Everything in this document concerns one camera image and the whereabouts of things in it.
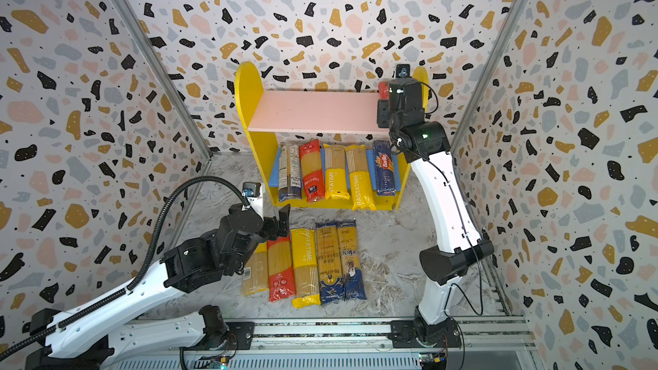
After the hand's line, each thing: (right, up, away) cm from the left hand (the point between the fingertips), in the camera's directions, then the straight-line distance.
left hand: (274, 202), depth 66 cm
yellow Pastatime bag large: (+15, +9, +27) cm, 32 cm away
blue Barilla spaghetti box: (+32, +7, +25) cm, 41 cm away
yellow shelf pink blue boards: (+8, +18, +36) cm, 41 cm away
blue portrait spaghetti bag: (+20, -26, +17) cm, 37 cm away
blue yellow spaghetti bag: (+13, -24, +20) cm, 34 cm away
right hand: (+30, +28, +1) cm, 41 cm away
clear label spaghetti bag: (-2, +8, +27) cm, 28 cm away
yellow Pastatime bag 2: (+6, -28, +14) cm, 32 cm away
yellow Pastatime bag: (+24, +4, +24) cm, 34 cm away
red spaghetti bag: (-3, -25, +18) cm, 31 cm away
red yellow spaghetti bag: (+7, +4, +22) cm, 23 cm away
